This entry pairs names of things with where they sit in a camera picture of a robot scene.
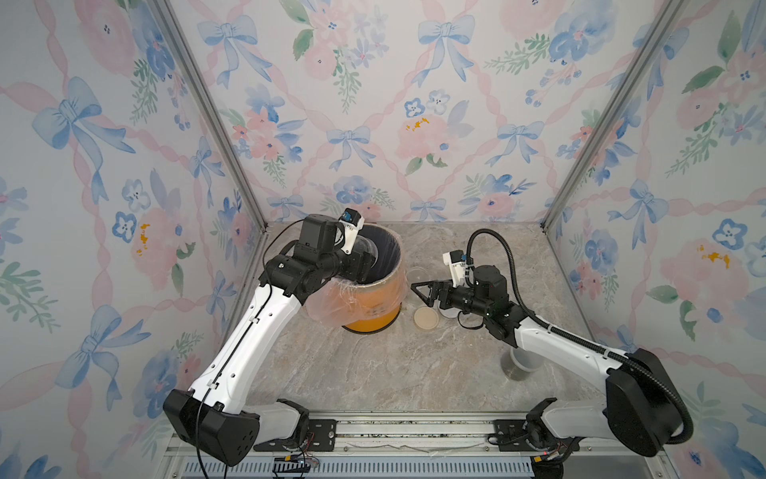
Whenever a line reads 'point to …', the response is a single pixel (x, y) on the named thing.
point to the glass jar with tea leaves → (415, 275)
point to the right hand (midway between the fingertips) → (422, 285)
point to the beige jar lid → (426, 317)
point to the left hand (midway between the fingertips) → (362, 252)
